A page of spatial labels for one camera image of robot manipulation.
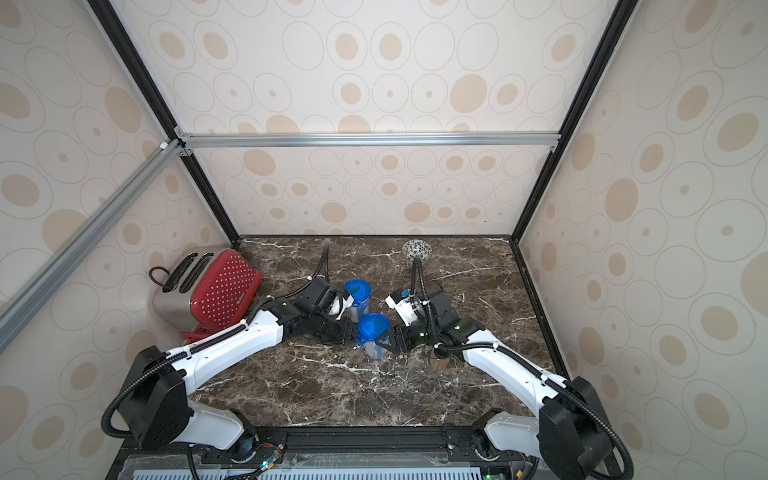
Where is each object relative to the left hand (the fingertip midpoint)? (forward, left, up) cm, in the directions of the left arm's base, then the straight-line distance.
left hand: (367, 339), depth 78 cm
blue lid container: (+15, +3, 0) cm, 15 cm away
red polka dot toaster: (+13, +46, +3) cm, 48 cm away
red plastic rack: (+8, +55, -15) cm, 58 cm away
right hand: (+2, -7, 0) cm, 7 cm away
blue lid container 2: (+4, -1, +1) cm, 4 cm away
